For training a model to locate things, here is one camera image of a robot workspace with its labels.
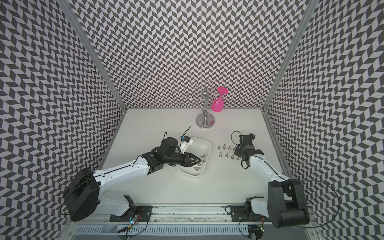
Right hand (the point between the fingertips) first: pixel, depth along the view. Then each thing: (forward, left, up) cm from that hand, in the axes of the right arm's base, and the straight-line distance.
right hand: (241, 153), depth 89 cm
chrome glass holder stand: (+28, +21, -3) cm, 36 cm away
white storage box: (+5, +24, -2) cm, 25 cm away
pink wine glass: (+26, +14, +17) cm, 34 cm away
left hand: (-10, +26, +10) cm, 30 cm away
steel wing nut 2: (0, +23, -3) cm, 23 cm away
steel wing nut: (+6, +9, -4) cm, 12 cm away
